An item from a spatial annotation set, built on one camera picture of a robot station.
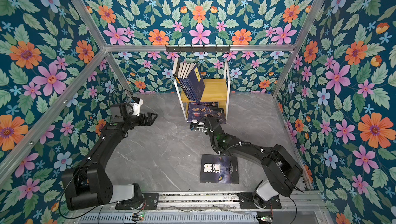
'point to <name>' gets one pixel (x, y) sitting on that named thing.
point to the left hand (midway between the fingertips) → (150, 110)
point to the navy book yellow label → (185, 81)
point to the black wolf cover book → (218, 168)
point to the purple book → (195, 113)
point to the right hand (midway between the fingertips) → (212, 112)
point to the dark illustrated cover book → (208, 104)
